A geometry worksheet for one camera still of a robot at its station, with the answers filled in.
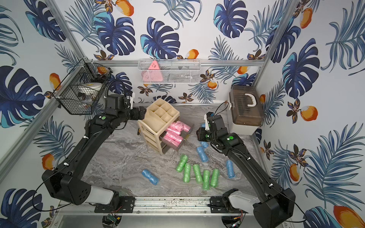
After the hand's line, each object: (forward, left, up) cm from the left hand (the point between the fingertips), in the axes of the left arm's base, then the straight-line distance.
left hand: (137, 106), depth 77 cm
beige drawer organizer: (-2, -11, -5) cm, 12 cm away
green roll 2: (-21, -35, -30) cm, 51 cm away
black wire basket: (+1, +37, +5) cm, 38 cm away
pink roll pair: (-3, -26, -12) cm, 28 cm away
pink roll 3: (-13, -19, -12) cm, 26 cm away
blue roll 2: (-12, -38, -28) cm, 49 cm away
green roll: (-25, -29, -30) cm, 48 cm away
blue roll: (-4, -40, -28) cm, 49 cm away
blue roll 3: (-29, -10, -29) cm, 42 cm away
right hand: (-8, -34, -9) cm, 36 cm away
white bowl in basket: (+8, +29, +4) cm, 30 cm away
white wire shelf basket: (+39, -14, -2) cm, 41 cm away
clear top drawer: (-4, -26, -18) cm, 32 cm away
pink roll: (-3, -19, -12) cm, 23 cm away
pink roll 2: (-10, -21, -13) cm, 26 cm away
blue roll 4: (-20, -55, -29) cm, 65 cm away
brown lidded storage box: (+18, -68, -16) cm, 72 cm away
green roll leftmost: (-16, -26, -29) cm, 42 cm away
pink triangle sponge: (+25, -4, +4) cm, 26 cm away
